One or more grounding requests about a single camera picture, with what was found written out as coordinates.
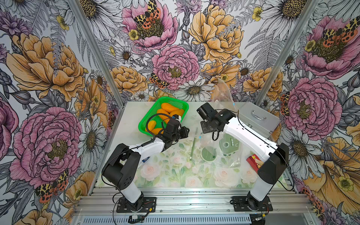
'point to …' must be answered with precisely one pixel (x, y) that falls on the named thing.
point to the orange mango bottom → (179, 112)
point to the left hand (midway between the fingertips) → (188, 133)
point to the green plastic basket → (179, 104)
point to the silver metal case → (257, 119)
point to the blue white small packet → (144, 160)
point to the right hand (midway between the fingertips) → (209, 129)
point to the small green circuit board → (136, 218)
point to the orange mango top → (168, 108)
